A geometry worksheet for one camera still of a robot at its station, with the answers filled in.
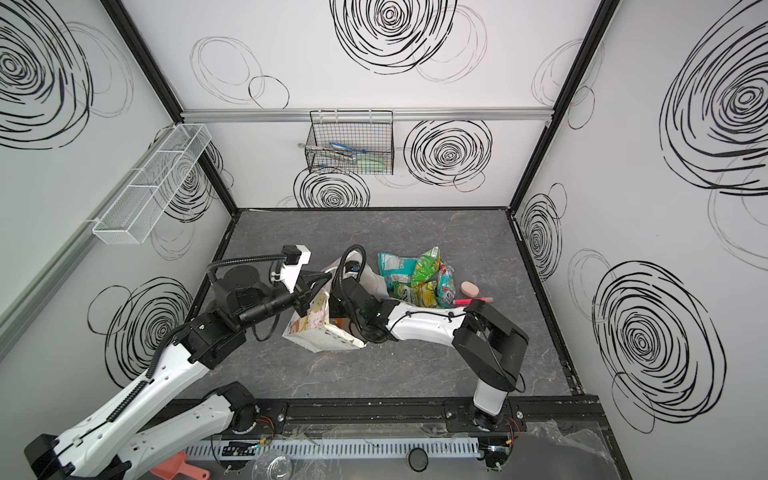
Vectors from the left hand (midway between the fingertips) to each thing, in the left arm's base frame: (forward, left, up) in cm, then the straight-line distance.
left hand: (330, 276), depth 65 cm
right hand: (+3, +6, -18) cm, 19 cm away
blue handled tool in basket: (+44, +3, +3) cm, 44 cm away
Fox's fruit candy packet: (+10, -30, -23) cm, 39 cm away
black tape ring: (-31, -20, -20) cm, 42 cm away
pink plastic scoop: (-34, +32, -26) cm, 54 cm away
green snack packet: (+17, -24, -18) cm, 34 cm away
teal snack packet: (+19, -15, -25) cm, 35 cm away
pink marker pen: (+11, -37, -32) cm, 50 cm away
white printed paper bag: (-9, +3, -9) cm, 13 cm away
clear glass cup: (-33, +13, -29) cm, 46 cm away
